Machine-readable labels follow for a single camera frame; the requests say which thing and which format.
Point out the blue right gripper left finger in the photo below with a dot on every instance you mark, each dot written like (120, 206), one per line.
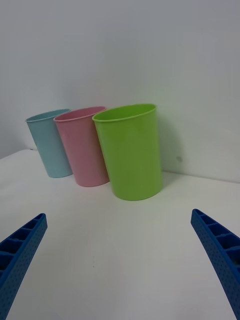
(20, 257)

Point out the pink plastic bin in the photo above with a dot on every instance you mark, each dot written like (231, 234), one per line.
(82, 152)

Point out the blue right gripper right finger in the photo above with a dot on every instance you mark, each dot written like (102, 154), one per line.
(221, 262)

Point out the pale blue plastic bin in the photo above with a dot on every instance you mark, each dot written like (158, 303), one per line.
(47, 147)

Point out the green plastic bin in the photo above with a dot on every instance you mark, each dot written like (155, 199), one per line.
(132, 157)

